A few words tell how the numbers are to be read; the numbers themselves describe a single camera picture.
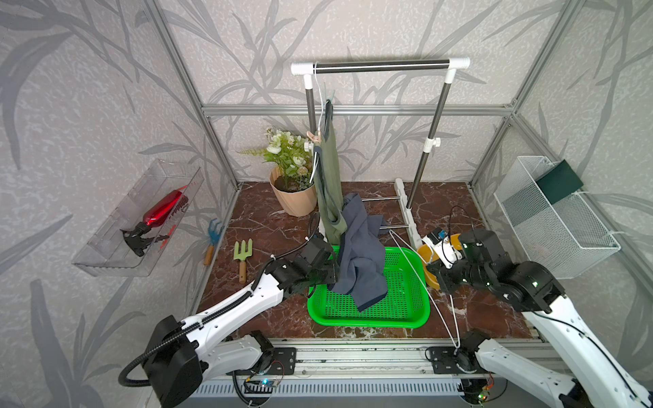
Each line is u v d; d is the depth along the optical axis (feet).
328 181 2.46
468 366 2.15
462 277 1.78
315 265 1.99
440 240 1.87
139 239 2.02
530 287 1.37
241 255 3.15
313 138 2.02
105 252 1.92
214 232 3.51
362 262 2.75
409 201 3.34
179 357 1.25
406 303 2.78
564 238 1.99
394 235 3.41
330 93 2.71
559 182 2.36
